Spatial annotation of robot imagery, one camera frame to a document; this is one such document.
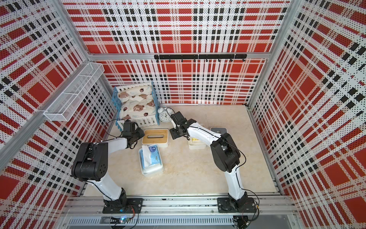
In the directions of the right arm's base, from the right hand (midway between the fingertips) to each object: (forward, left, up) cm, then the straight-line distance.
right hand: (177, 132), depth 93 cm
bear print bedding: (+29, +34, 0) cm, 45 cm away
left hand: (+4, +24, -5) cm, 25 cm away
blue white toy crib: (+11, +27, -3) cm, 29 cm away
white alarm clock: (+17, +10, -1) cm, 20 cm away
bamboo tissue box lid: (-4, +9, -4) cm, 11 cm away
